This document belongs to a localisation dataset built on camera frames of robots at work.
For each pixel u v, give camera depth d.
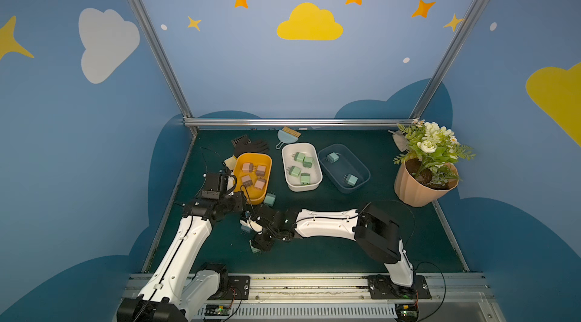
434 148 0.75
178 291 0.42
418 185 0.80
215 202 0.56
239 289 0.74
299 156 1.08
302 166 1.07
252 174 1.04
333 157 1.08
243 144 1.14
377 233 0.49
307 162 1.08
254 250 0.80
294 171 1.04
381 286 0.75
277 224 0.65
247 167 1.04
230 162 1.08
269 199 0.94
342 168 1.06
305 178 1.02
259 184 0.99
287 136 1.19
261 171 1.02
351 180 1.01
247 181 0.99
